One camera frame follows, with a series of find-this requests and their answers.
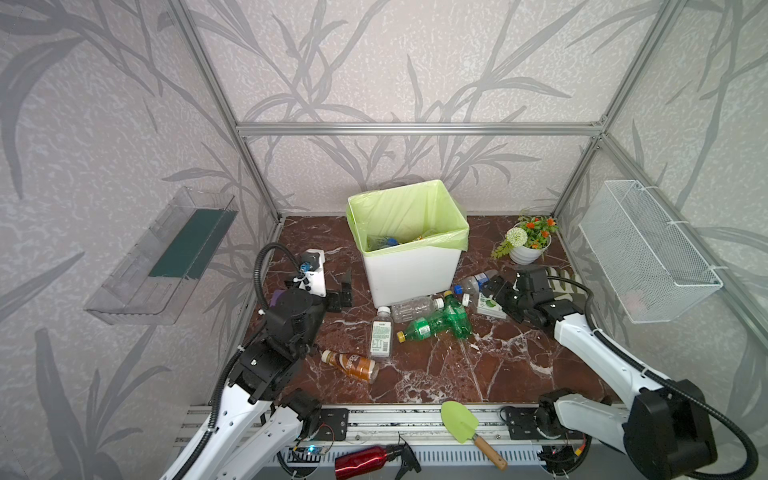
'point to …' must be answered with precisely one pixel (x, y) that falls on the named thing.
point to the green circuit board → (307, 450)
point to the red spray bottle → (371, 459)
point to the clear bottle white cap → (412, 310)
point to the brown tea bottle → (358, 367)
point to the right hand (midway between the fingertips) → (491, 283)
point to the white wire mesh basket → (653, 269)
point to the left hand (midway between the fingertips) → (338, 260)
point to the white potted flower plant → (527, 239)
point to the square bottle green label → (489, 306)
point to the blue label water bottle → (374, 243)
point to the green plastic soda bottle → (452, 321)
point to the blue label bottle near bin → (474, 284)
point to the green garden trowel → (463, 423)
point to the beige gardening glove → (563, 289)
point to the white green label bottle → (381, 335)
